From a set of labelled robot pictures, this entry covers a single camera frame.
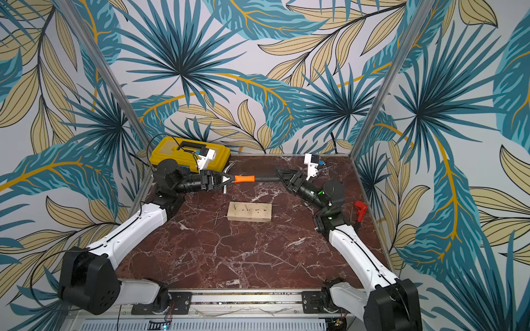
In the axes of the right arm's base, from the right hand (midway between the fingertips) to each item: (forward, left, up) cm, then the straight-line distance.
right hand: (274, 172), depth 65 cm
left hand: (-2, +13, -3) cm, 14 cm away
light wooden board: (+4, +7, -32) cm, 33 cm away
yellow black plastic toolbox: (+29, +40, -18) cm, 53 cm away
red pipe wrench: (+7, -43, -35) cm, 56 cm away
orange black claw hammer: (-1, +9, -2) cm, 9 cm away
